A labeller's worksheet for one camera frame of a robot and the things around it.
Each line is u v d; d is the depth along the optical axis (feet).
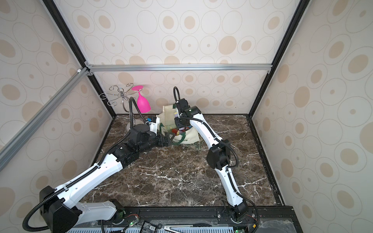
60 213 1.21
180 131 2.99
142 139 1.80
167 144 2.15
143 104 3.11
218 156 2.00
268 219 2.40
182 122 2.73
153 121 2.09
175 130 3.45
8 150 1.67
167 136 2.16
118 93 2.86
